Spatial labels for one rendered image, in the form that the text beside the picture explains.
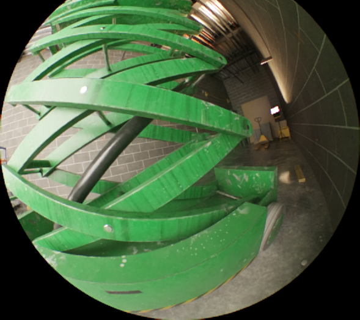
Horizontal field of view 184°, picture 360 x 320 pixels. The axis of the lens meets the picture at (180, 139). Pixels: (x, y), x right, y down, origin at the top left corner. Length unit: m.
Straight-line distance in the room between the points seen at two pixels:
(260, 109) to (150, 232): 7.15
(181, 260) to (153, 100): 0.46
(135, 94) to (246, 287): 0.96
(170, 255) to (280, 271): 0.63
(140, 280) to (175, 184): 0.32
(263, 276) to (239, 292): 0.14
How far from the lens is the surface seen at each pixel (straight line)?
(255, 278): 0.77
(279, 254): 0.86
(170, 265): 0.33
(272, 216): 0.65
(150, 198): 0.39
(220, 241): 0.35
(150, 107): 0.35
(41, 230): 1.23
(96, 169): 0.55
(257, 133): 5.89
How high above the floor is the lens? 0.72
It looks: 4 degrees up
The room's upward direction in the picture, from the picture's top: 12 degrees counter-clockwise
